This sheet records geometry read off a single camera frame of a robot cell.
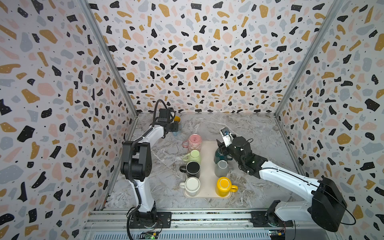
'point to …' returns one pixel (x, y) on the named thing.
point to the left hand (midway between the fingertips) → (175, 122)
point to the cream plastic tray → (207, 177)
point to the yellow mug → (223, 187)
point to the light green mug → (194, 155)
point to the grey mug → (221, 168)
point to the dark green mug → (219, 156)
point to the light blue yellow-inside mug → (177, 118)
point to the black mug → (192, 169)
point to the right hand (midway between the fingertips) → (221, 134)
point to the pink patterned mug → (193, 143)
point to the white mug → (192, 185)
